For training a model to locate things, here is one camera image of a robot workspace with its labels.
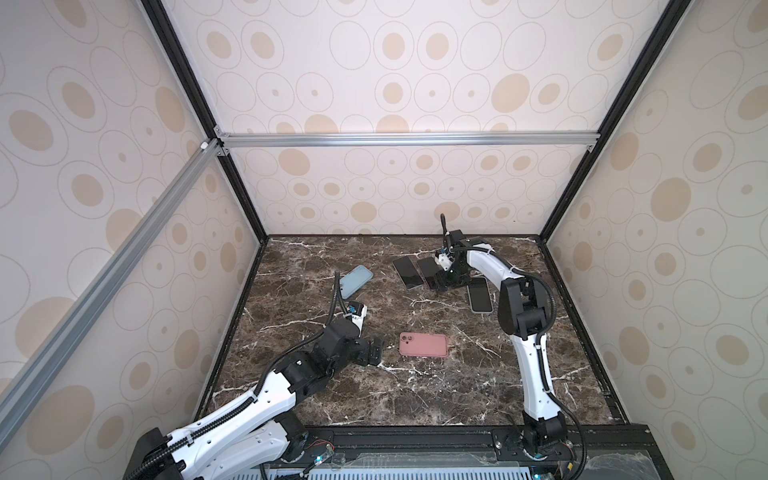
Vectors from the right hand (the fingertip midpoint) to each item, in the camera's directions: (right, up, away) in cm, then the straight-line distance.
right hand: (446, 285), depth 105 cm
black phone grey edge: (-13, +5, +4) cm, 15 cm away
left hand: (-23, -10, -28) cm, 38 cm away
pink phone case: (-10, -17, -13) cm, 24 cm away
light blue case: (-33, +2, +1) cm, 33 cm away
